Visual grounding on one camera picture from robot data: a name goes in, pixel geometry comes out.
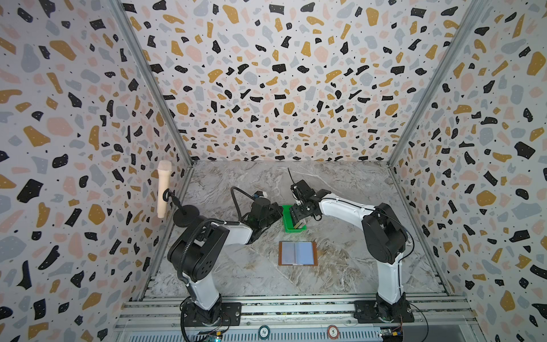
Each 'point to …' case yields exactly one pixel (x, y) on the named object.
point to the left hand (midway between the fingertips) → (290, 206)
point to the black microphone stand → (184, 214)
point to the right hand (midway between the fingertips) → (303, 210)
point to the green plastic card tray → (288, 221)
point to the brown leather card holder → (298, 253)
